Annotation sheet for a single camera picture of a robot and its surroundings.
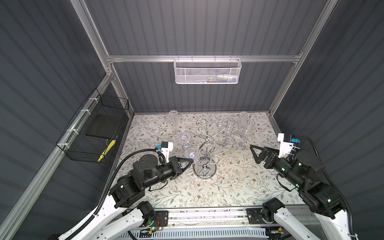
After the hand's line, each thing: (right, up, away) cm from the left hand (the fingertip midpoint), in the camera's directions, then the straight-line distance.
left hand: (194, 161), depth 58 cm
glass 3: (-1, +3, +3) cm, 4 cm away
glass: (+31, +1, +44) cm, 54 cm away
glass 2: (+24, +4, +46) cm, 52 cm away
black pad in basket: (-46, +14, +16) cm, 51 cm away
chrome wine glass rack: (+6, -11, +31) cm, 33 cm away
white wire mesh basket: (+11, +60, +66) cm, 90 cm away
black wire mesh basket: (-50, +9, +14) cm, 53 cm away
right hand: (+27, +5, +3) cm, 27 cm away
